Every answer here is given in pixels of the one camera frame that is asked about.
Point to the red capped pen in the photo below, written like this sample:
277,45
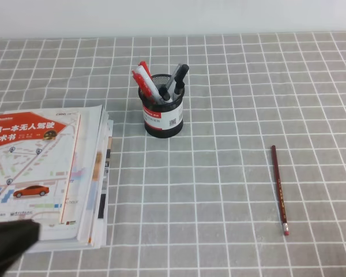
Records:
145,66

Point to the black mesh pen holder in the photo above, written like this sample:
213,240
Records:
163,120

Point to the grey black-tipped pen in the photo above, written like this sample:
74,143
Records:
173,75

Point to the white conference catalogue book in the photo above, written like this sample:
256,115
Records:
47,158

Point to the short black capped pen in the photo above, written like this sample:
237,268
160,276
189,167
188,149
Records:
165,95

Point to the dark red pencil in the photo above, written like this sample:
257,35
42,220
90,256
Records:
279,190

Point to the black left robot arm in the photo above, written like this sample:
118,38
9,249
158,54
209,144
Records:
16,237

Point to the grey white-checked tablecloth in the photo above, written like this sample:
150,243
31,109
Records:
204,202

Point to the lower white book stack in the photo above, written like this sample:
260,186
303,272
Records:
102,184

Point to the red and white map book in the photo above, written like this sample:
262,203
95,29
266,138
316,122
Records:
36,157

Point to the red and white marker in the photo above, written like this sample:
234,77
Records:
146,85

